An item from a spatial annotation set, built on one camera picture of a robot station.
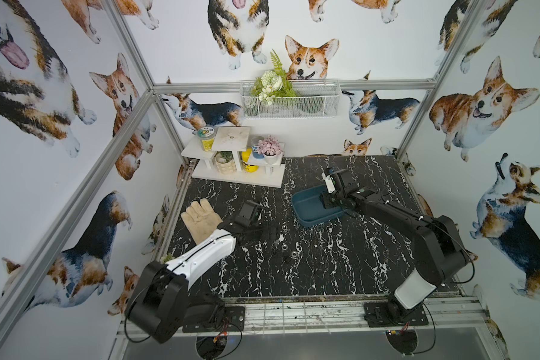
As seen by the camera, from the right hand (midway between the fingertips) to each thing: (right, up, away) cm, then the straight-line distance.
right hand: (331, 189), depth 92 cm
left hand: (-25, -14, -5) cm, 29 cm away
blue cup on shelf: (-32, +15, +5) cm, 36 cm away
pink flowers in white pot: (-25, +17, -1) cm, 30 cm away
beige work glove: (-56, -14, +6) cm, 58 cm away
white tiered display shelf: (-41, +22, +9) cm, 47 cm away
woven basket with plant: (-49, +12, +19) cm, 54 cm away
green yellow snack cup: (-53, +23, +6) cm, 58 cm away
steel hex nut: (-15, -25, -4) cm, 30 cm away
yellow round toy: (-37, +14, +13) cm, 42 cm away
